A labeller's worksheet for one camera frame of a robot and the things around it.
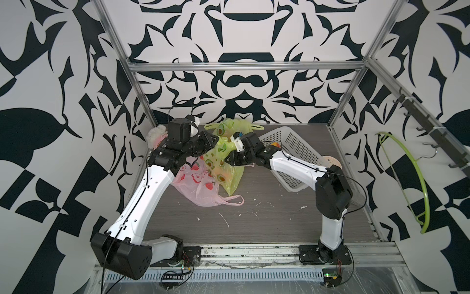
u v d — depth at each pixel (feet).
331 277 2.33
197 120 2.19
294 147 3.44
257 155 2.22
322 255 2.18
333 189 1.68
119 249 1.20
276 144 3.40
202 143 2.05
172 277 2.39
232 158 2.48
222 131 3.12
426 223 1.94
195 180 3.00
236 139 2.60
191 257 2.43
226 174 2.86
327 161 3.28
